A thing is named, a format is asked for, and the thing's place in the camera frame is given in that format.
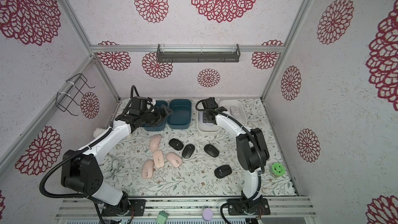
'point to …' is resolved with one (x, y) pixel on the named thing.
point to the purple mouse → (209, 124)
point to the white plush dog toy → (97, 131)
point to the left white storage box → (204, 127)
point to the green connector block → (162, 217)
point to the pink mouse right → (173, 159)
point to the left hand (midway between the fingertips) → (169, 115)
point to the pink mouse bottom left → (147, 169)
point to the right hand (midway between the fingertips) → (208, 114)
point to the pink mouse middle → (158, 158)
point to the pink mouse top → (154, 142)
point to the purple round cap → (207, 214)
